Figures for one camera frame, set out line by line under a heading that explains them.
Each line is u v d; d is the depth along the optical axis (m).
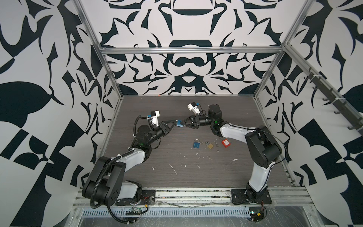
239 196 0.74
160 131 0.73
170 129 0.76
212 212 0.71
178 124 0.78
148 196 0.74
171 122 0.77
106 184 0.42
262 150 0.50
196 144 0.93
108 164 0.43
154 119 0.76
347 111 0.56
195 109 0.80
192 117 0.77
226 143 0.93
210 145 0.93
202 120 0.76
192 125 0.76
